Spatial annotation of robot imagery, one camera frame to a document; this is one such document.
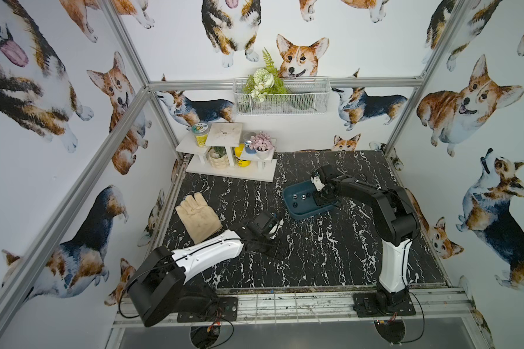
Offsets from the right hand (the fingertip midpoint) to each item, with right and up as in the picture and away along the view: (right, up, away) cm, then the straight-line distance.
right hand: (324, 192), depth 101 cm
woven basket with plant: (-52, +17, +9) cm, 55 cm away
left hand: (-21, -17, -19) cm, 33 cm away
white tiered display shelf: (-44, +26, -2) cm, 51 cm away
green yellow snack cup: (-56, +28, -3) cm, 63 cm away
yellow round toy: (-41, +20, +5) cm, 46 cm away
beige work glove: (-56, -12, -6) cm, 57 cm away
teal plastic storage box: (-12, -4, 0) cm, 13 cm away
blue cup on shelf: (-36, +25, -5) cm, 44 cm away
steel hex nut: (-14, -5, -1) cm, 15 cm away
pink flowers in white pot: (-28, +21, -11) cm, 37 cm away
